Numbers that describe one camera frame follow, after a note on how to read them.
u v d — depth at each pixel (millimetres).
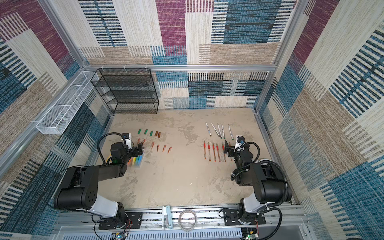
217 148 992
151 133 1078
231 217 731
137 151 871
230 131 1070
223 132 1056
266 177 476
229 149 822
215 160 938
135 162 922
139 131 1082
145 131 1082
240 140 762
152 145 1013
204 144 1012
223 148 992
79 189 455
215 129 1080
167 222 713
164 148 992
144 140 1041
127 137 827
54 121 702
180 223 720
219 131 1076
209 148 992
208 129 1080
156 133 1080
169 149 990
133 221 729
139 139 1047
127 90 1105
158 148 992
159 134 1056
